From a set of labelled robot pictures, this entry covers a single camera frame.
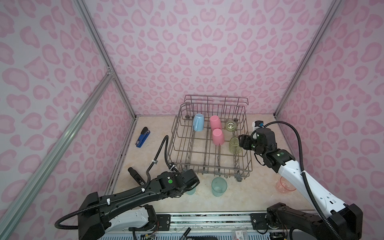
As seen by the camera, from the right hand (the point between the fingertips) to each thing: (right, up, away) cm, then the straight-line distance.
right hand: (244, 136), depth 79 cm
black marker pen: (-30, -45, -9) cm, 55 cm away
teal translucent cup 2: (-13, -28, +3) cm, 31 cm away
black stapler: (-60, -24, +7) cm, 65 cm away
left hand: (-30, -24, -3) cm, 38 cm away
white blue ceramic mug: (-24, +8, +19) cm, 32 cm away
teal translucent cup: (-28, -31, +4) cm, 42 cm away
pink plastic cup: (-13, +8, +18) cm, 24 cm away
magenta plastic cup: (-12, -2, +14) cm, 19 cm away
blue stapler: (-63, -1, +28) cm, 69 cm away
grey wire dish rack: (-20, -2, +26) cm, 33 cm away
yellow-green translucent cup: (-3, +6, +17) cm, 19 cm away
